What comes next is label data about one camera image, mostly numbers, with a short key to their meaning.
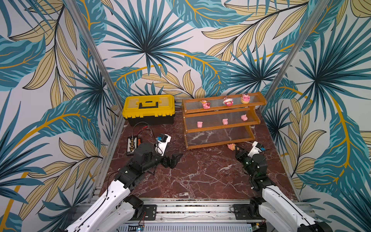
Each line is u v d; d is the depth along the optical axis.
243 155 0.73
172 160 0.63
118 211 0.58
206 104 0.78
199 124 0.88
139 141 0.97
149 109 0.98
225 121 0.90
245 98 0.83
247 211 0.73
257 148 0.73
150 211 0.73
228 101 0.80
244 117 0.93
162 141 0.60
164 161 0.62
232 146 0.84
